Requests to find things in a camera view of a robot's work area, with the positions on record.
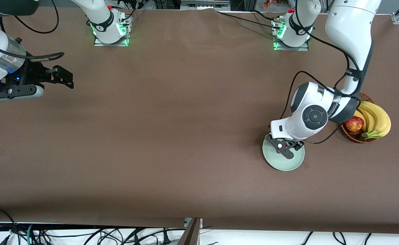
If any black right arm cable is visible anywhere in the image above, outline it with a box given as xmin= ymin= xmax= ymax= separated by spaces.
xmin=0 ymin=0 xmax=65 ymax=62

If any grey metal rail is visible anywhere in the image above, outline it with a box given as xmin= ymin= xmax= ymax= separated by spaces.
xmin=180 ymin=0 xmax=231 ymax=11

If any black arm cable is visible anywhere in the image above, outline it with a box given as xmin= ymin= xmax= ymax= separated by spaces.
xmin=0 ymin=0 xmax=65 ymax=62
xmin=280 ymin=0 xmax=361 ymax=145

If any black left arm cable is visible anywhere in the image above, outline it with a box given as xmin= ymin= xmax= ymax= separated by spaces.
xmin=280 ymin=0 xmax=361 ymax=145

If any brown wicker basket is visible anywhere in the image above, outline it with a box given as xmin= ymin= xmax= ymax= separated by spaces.
xmin=340 ymin=91 xmax=379 ymax=144

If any red apple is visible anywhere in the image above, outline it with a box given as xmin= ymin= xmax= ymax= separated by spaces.
xmin=344 ymin=116 xmax=365 ymax=132

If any light green round plate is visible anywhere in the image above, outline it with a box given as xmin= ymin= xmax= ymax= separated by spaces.
xmin=262 ymin=129 xmax=305 ymax=172

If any yellow banana bunch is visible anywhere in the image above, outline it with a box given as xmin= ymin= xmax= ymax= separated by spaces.
xmin=352 ymin=101 xmax=392 ymax=140

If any table support beam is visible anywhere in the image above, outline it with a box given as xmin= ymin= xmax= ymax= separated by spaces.
xmin=178 ymin=218 xmax=203 ymax=245

